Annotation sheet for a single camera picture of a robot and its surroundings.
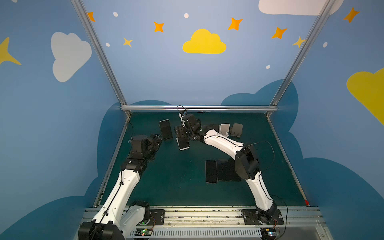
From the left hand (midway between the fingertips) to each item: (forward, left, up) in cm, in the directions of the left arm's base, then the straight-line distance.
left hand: (162, 140), depth 80 cm
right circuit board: (-39, -54, -21) cm, 70 cm away
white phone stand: (+20, -39, -15) cm, 46 cm away
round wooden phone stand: (+21, -48, -16) cm, 55 cm away
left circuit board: (-40, +6, -21) cm, 45 cm away
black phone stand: (+20, -31, -12) cm, 39 cm away
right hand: (+14, -9, -4) cm, 18 cm away
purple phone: (-9, -28, -21) cm, 36 cm away
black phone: (+17, +2, -10) cm, 20 cm away
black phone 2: (-6, -35, -22) cm, 42 cm away
